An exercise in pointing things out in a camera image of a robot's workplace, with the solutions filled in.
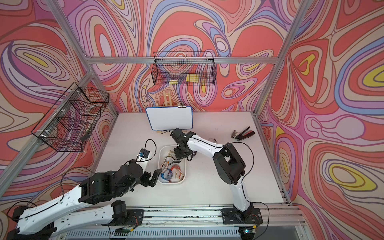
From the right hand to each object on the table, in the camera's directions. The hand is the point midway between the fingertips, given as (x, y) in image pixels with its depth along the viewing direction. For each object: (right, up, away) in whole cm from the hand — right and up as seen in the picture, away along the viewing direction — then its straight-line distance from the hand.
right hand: (182, 159), depth 91 cm
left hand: (-10, +1, -24) cm, 26 cm away
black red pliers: (+43, +15, +14) cm, 48 cm away
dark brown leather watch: (-12, -4, -3) cm, 13 cm away
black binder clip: (0, +33, -2) cm, 33 cm away
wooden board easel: (-14, +40, +28) cm, 51 cm away
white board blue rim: (-8, +26, +5) cm, 28 cm away
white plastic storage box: (-5, -6, -2) cm, 8 cm away
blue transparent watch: (-7, -9, -6) cm, 13 cm away
